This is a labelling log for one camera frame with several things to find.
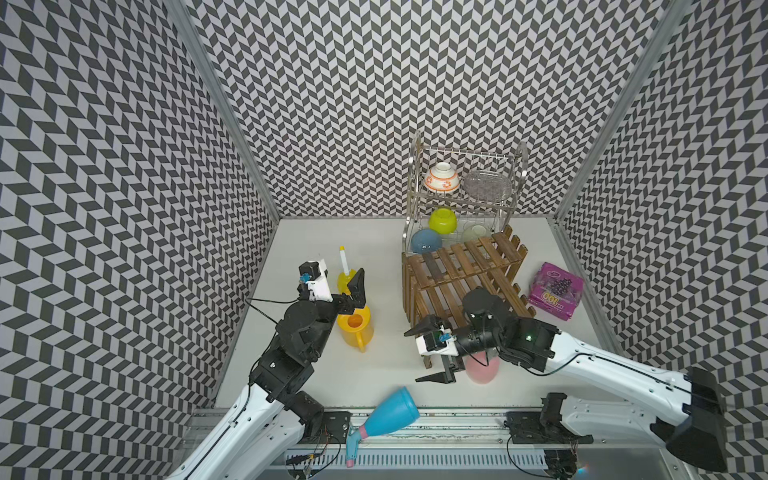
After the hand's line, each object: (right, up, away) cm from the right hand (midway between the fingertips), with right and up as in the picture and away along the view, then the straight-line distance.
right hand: (416, 355), depth 64 cm
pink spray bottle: (+17, -9, +12) cm, 23 cm away
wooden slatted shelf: (+5, +16, +7) cm, 18 cm away
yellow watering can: (-15, +2, +13) cm, 20 cm away
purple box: (+45, +9, +28) cm, 54 cm away
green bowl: (+12, +33, +43) cm, 55 cm away
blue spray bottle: (-4, -16, +7) cm, 19 cm away
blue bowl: (+6, +25, +41) cm, 49 cm away
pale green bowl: (+23, +28, +35) cm, 51 cm away
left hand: (-17, +17, +5) cm, 25 cm away
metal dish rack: (+12, +38, +18) cm, 44 cm away
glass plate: (+30, +46, +48) cm, 73 cm away
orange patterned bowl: (+9, +44, +23) cm, 50 cm away
